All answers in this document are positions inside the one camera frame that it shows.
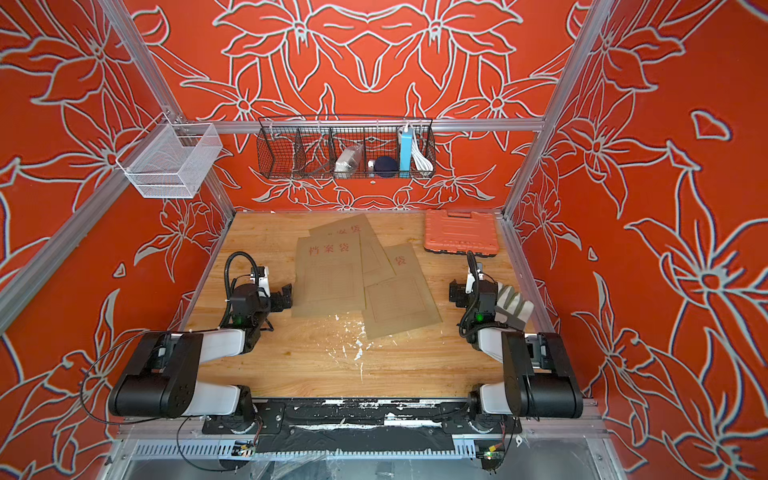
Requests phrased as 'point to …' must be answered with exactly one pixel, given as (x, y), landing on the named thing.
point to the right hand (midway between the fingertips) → (466, 278)
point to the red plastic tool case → (460, 235)
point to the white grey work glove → (511, 308)
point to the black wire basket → (296, 147)
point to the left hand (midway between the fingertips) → (276, 284)
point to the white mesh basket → (169, 160)
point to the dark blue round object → (386, 167)
